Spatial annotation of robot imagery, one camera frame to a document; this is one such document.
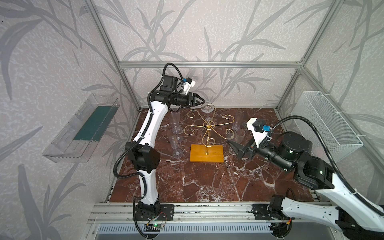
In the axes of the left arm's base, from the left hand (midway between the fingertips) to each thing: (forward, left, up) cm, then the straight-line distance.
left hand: (204, 97), depth 75 cm
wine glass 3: (-4, +18, -34) cm, 39 cm away
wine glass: (-4, -2, -3) cm, 5 cm away
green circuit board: (-52, +24, -38) cm, 69 cm away
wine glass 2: (-2, +16, -14) cm, 22 cm away
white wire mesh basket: (+6, -65, -11) cm, 67 cm away
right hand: (-23, -12, +8) cm, 27 cm away
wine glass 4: (-14, +16, -35) cm, 41 cm away
